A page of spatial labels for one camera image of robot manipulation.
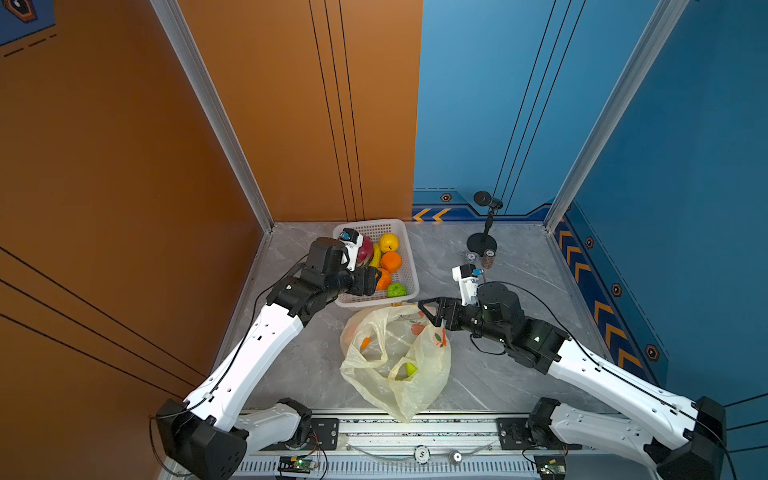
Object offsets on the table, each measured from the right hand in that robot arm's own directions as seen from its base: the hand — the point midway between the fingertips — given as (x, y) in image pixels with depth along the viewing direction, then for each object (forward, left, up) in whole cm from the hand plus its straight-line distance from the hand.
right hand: (424, 307), depth 70 cm
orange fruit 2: (+22, +11, -19) cm, 31 cm away
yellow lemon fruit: (+36, +10, -16) cm, 40 cm away
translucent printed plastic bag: (-2, +7, -24) cm, 25 cm away
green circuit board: (-28, +31, -25) cm, 49 cm away
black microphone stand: (+40, -25, -22) cm, 52 cm away
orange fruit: (+28, +9, -18) cm, 35 cm away
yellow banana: (+32, +14, -19) cm, 40 cm away
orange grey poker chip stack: (+29, -25, -18) cm, 43 cm away
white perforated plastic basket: (+22, +3, -16) cm, 28 cm away
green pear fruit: (-8, +3, -18) cm, 20 cm away
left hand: (+10, +13, +2) cm, 17 cm away
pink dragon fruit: (+31, +17, -16) cm, 39 cm away
